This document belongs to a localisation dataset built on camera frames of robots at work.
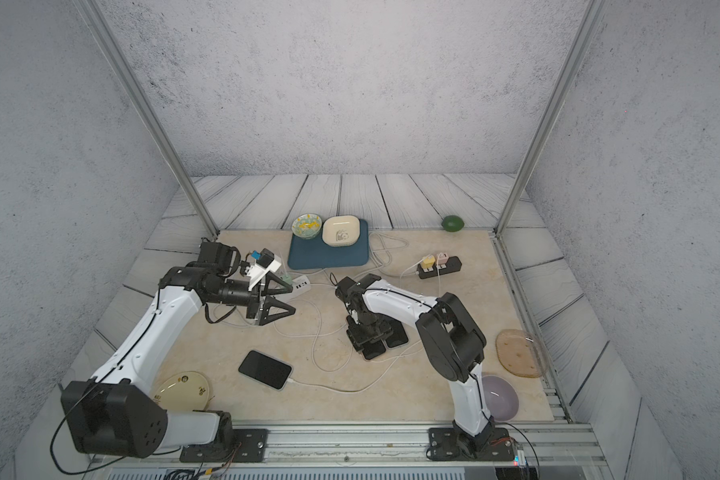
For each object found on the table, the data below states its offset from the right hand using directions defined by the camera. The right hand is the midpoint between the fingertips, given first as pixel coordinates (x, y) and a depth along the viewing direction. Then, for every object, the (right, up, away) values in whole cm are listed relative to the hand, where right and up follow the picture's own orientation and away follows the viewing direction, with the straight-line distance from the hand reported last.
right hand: (370, 345), depth 87 cm
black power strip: (+30, +22, +21) cm, 43 cm away
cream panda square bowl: (-11, +35, +31) cm, 48 cm away
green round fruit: (+32, +38, +32) cm, 59 cm away
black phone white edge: (-29, -6, -2) cm, 30 cm away
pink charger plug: (+25, +24, +16) cm, 38 cm away
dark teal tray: (-21, +26, +27) cm, 43 cm away
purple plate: (+34, -11, -9) cm, 36 cm away
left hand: (-19, +15, -14) cm, 28 cm away
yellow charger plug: (+20, +23, +17) cm, 35 cm away
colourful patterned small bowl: (-25, +37, +32) cm, 55 cm away
